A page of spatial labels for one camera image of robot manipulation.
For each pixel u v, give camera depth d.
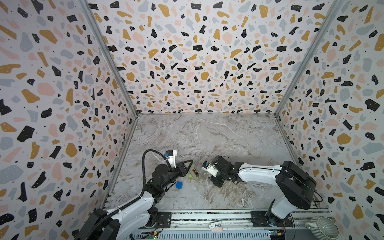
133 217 0.51
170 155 0.74
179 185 0.85
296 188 0.45
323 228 0.72
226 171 0.69
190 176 0.78
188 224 0.73
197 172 0.80
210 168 0.80
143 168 0.62
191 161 0.78
